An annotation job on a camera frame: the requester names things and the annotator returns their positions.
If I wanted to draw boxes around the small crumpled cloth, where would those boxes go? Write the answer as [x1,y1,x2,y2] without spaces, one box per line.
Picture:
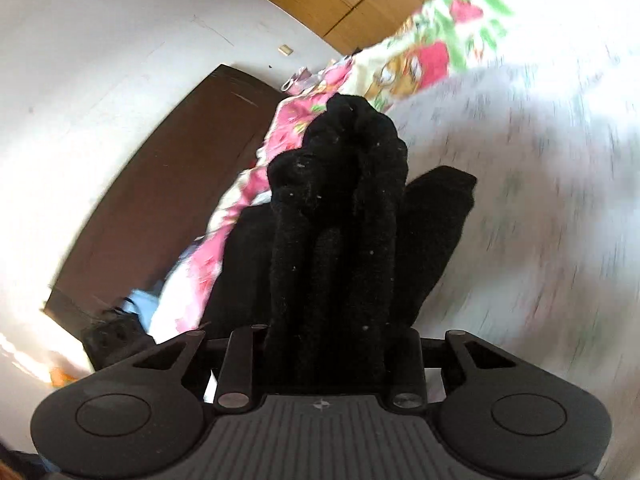
[281,66,313,95]

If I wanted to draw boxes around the dark brown wooden headboard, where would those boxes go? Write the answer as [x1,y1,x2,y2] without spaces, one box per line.
[42,64,295,343]

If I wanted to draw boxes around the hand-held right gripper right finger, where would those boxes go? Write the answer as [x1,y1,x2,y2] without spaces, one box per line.
[387,327,521,411]

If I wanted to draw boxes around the dark bulky object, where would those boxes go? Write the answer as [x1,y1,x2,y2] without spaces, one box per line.
[81,307,158,377]

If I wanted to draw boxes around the light blue cloth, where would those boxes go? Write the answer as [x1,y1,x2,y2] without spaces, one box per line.
[127,287,168,333]

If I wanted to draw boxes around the orange object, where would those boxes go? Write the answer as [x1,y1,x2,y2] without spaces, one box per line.
[49,367,83,388]

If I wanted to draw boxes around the floral printed blanket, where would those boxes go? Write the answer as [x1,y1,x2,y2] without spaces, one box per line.
[150,0,640,441]

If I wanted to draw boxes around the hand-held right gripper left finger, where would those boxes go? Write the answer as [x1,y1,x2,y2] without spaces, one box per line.
[132,324,273,413]

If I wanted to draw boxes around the black pants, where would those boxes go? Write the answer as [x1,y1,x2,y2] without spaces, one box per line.
[202,92,478,397]

